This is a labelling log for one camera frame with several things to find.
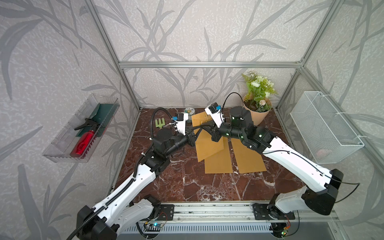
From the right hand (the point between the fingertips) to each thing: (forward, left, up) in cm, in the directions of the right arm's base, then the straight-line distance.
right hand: (201, 125), depth 65 cm
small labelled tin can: (+34, +8, -27) cm, 44 cm away
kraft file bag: (-4, -2, -11) cm, 12 cm away
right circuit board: (-36, -39, -36) cm, 64 cm away
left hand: (-1, -1, -2) cm, 2 cm away
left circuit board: (-34, +23, -37) cm, 55 cm away
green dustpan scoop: (+7, +48, -1) cm, 48 cm away
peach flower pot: (+31, -39, -20) cm, 54 cm away
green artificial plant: (+35, -36, -8) cm, 51 cm away
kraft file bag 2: (-2, -11, -35) cm, 37 cm away
